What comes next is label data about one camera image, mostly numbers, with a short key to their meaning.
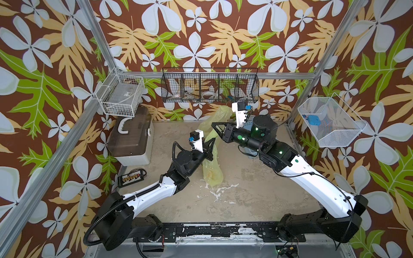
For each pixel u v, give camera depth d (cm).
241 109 53
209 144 67
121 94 86
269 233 75
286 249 75
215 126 59
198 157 65
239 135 53
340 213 39
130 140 94
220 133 57
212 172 80
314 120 85
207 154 63
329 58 84
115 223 40
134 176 91
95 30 74
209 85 98
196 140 61
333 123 81
